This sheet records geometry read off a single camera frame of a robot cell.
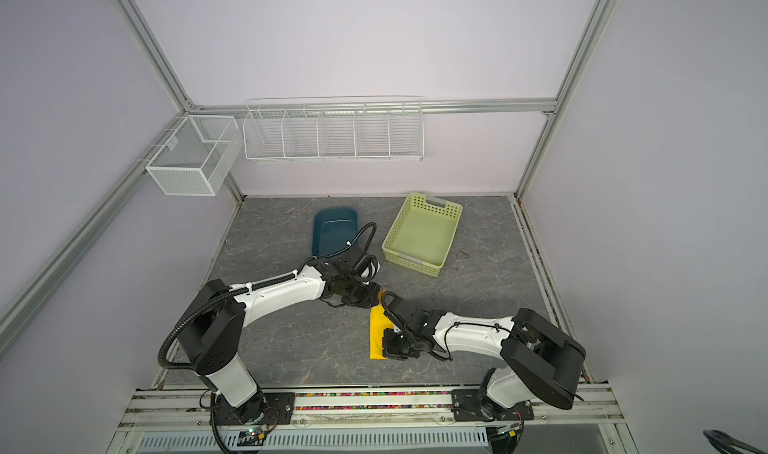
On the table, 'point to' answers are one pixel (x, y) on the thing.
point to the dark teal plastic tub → (333, 229)
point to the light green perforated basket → (420, 234)
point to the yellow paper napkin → (378, 324)
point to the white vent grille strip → (277, 441)
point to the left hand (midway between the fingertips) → (378, 307)
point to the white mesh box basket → (197, 155)
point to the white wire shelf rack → (334, 130)
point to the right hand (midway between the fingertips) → (382, 356)
